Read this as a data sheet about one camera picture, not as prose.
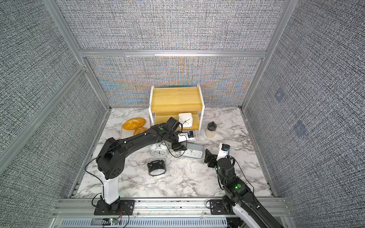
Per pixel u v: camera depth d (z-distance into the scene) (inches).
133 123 40.6
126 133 40.4
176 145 30.7
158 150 33.7
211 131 37.7
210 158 27.7
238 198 21.2
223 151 26.3
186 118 33.1
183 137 30.1
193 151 34.3
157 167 31.4
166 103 31.6
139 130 40.7
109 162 19.5
